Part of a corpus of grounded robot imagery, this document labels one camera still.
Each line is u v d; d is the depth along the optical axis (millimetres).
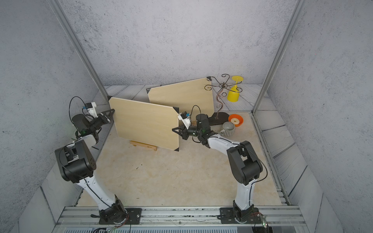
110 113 895
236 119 1111
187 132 788
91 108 806
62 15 728
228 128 1047
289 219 726
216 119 1147
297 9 711
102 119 815
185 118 758
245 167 494
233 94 1005
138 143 979
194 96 988
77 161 536
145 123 1226
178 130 825
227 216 725
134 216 728
